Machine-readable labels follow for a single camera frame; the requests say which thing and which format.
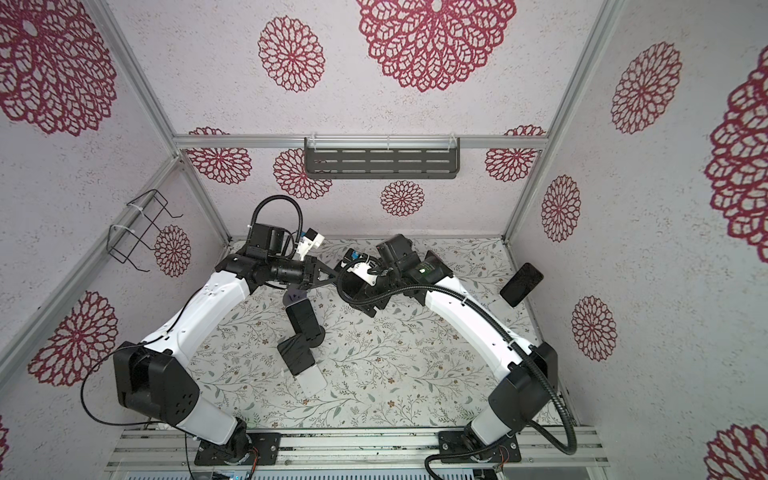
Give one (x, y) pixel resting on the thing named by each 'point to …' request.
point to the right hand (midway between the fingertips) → (364, 282)
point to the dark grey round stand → (316, 340)
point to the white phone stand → (312, 381)
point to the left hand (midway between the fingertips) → (338, 282)
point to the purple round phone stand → (294, 295)
